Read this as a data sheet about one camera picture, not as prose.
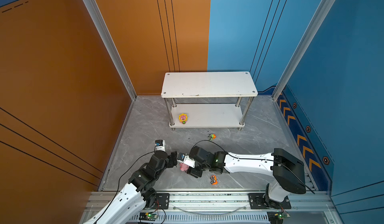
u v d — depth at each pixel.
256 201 0.72
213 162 0.60
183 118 0.94
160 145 0.71
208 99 1.19
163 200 0.74
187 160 0.68
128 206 0.51
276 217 0.70
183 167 0.81
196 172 0.69
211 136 0.94
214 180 0.77
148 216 0.71
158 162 0.59
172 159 0.72
